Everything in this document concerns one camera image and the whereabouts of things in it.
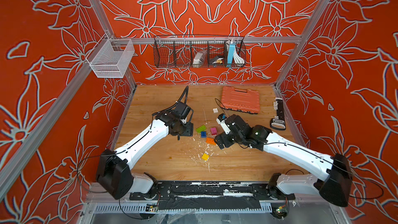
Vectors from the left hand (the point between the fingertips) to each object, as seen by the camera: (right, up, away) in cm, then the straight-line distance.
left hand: (188, 130), depth 81 cm
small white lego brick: (+17, +9, +23) cm, 30 cm away
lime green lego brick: (+7, -2, +14) cm, 16 cm away
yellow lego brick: (+9, -15, +2) cm, 18 cm away
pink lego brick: (+15, -2, +8) cm, 17 cm away
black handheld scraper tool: (+58, +1, +16) cm, 60 cm away
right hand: (+15, -3, -5) cm, 16 cm away
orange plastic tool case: (+38, +15, +22) cm, 47 cm away
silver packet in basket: (+6, +41, +11) cm, 43 cm away
